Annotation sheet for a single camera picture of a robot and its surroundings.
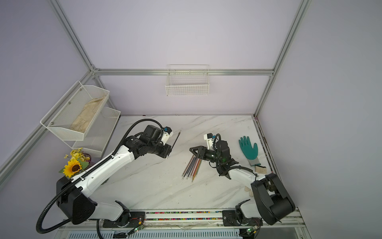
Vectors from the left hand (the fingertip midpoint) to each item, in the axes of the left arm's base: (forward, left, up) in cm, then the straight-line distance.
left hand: (169, 152), depth 79 cm
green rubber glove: (+9, -52, -18) cm, 56 cm away
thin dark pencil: (+7, -3, +2) cm, 8 cm away
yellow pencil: (-3, -15, -18) cm, 23 cm away
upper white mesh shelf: (+14, +52, +13) cm, 55 cm away
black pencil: (-3, -10, -18) cm, 20 cm away
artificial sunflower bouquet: (-9, +39, +8) cm, 41 cm away
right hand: (+2, -13, -3) cm, 13 cm away
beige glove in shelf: (+14, +45, +12) cm, 49 cm away
